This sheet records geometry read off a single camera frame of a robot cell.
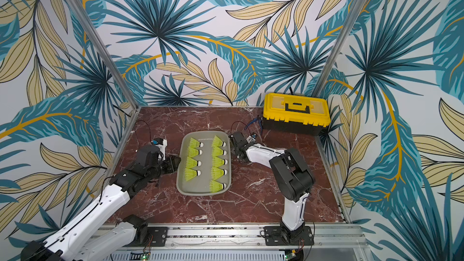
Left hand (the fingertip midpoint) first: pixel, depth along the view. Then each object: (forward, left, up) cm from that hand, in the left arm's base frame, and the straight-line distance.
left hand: (177, 162), depth 80 cm
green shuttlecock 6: (+11, -16, -10) cm, 22 cm away
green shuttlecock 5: (+18, -16, -11) cm, 27 cm away
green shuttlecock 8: (0, -17, -10) cm, 20 cm away
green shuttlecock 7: (+6, -17, -11) cm, 21 cm away
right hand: (+14, -28, -12) cm, 34 cm away
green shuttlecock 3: (+5, -4, -11) cm, 13 cm away
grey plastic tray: (-5, -9, -13) cm, 17 cm away
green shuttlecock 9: (-8, -17, -8) cm, 20 cm away
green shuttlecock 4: (-1, -5, -9) cm, 11 cm away
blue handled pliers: (+38, -40, -13) cm, 57 cm away
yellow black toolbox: (+29, -60, +2) cm, 67 cm away
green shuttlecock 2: (+11, -4, -10) cm, 15 cm away
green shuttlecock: (+16, -4, -10) cm, 20 cm away
